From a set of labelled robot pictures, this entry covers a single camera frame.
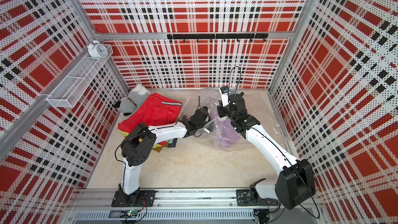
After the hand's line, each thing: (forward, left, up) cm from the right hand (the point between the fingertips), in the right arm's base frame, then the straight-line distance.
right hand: (223, 100), depth 81 cm
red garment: (+2, +40, -10) cm, 42 cm away
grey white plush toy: (+12, +64, -19) cm, 68 cm away
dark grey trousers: (-15, +29, -22) cm, 40 cm away
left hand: (-4, +3, -19) cm, 19 cm away
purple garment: (-11, -3, -16) cm, 20 cm away
